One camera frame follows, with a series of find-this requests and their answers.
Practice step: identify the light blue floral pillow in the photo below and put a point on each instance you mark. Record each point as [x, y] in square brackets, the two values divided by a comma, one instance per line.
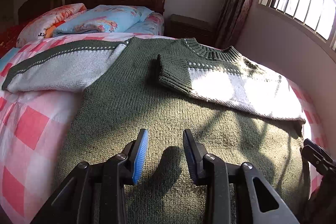
[104, 18]

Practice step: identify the floral pink curtain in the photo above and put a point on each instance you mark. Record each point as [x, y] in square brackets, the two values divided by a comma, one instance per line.
[231, 22]

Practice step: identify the orange floral pillow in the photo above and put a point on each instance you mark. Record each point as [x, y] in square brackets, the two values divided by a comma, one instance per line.
[37, 28]

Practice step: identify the pink checkered bed cover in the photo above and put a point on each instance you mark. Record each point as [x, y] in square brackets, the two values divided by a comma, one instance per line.
[33, 126]

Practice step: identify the green white knit sweater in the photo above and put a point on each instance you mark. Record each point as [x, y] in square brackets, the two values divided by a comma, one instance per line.
[240, 110]

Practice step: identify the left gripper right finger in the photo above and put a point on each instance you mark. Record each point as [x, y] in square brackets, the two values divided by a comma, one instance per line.
[256, 201]

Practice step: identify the light blue blanket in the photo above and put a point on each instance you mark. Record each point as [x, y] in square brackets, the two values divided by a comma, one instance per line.
[7, 57]

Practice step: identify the pink blue floral pillow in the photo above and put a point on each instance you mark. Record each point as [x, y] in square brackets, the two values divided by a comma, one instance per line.
[154, 24]

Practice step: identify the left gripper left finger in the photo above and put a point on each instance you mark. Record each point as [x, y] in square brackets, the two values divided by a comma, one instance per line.
[98, 186]

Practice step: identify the red floral bedsheet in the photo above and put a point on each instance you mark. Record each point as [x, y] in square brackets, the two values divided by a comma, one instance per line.
[8, 38]

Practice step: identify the wooden nightstand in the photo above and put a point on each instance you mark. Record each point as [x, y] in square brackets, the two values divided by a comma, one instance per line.
[179, 26]

